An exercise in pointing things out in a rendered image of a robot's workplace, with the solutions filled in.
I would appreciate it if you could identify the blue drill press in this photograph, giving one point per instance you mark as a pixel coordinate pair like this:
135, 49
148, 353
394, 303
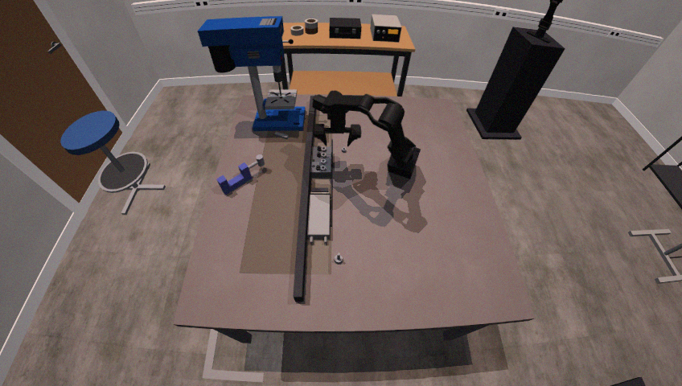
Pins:
226, 35

